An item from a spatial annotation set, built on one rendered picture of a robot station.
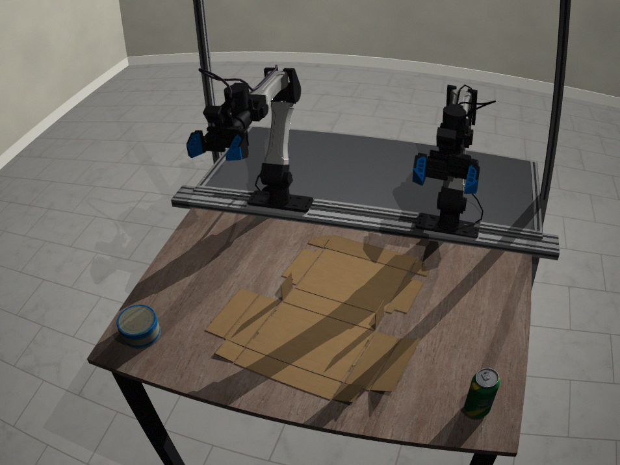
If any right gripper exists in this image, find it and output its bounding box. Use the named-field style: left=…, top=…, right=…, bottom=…
left=187, top=118, right=249, bottom=161

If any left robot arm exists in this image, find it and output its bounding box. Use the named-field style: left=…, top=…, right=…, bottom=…
left=416, top=84, right=479, bottom=238

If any grey aluminium crossbar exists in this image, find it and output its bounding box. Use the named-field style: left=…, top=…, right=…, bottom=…
left=171, top=185, right=560, bottom=260

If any round tin with blue bands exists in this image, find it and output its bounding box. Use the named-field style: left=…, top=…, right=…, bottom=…
left=117, top=305, right=161, bottom=349

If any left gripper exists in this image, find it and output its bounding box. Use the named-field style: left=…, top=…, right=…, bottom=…
left=413, top=149, right=480, bottom=194

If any green drink can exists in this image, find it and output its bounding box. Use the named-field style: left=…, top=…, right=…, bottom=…
left=464, top=368, right=500, bottom=418

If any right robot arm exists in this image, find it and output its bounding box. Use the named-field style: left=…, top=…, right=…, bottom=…
left=203, top=68, right=313, bottom=212

